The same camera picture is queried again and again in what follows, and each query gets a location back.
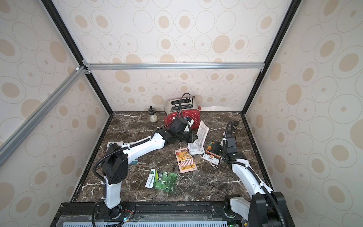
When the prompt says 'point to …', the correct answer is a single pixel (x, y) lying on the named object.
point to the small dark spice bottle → (235, 125)
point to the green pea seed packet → (161, 180)
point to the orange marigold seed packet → (208, 154)
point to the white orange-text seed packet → (185, 160)
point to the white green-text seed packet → (198, 146)
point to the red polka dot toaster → (182, 107)
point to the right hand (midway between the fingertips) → (220, 145)
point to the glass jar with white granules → (152, 116)
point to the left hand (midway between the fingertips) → (203, 138)
